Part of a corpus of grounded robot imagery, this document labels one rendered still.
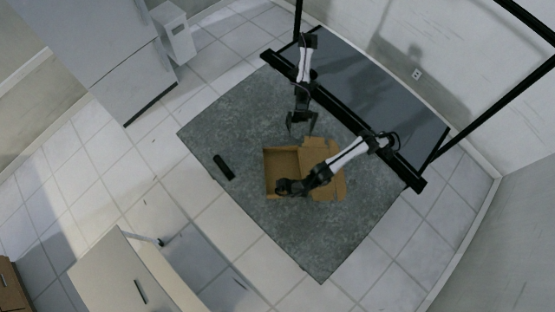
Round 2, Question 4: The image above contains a black crossbar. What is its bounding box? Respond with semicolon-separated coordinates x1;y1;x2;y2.
259;48;428;195

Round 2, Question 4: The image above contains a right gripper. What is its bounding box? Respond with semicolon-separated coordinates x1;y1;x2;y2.
285;109;318;137

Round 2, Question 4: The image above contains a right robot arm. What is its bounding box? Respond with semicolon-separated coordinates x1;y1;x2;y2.
287;32;318;109

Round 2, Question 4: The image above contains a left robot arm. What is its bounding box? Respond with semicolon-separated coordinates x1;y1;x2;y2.
276;130;395;197

